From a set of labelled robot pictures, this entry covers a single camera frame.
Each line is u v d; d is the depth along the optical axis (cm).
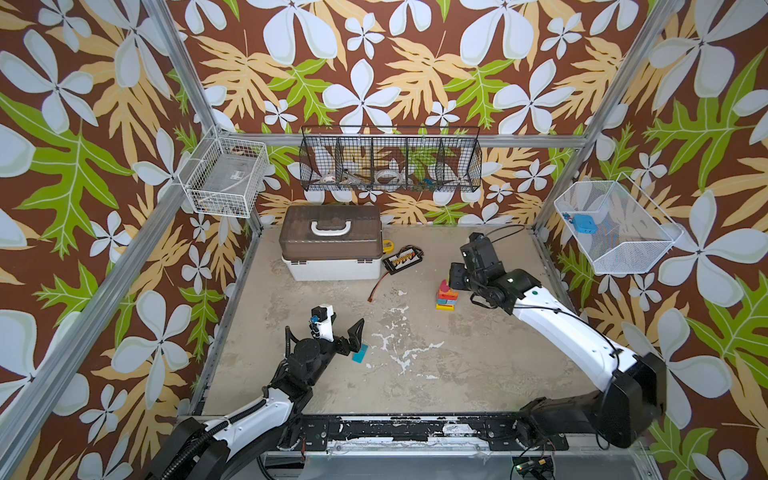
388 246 111
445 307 96
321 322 70
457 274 72
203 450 42
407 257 108
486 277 60
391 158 97
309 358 62
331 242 86
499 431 74
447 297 93
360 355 87
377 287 102
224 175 86
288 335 70
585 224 86
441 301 95
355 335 74
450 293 91
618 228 82
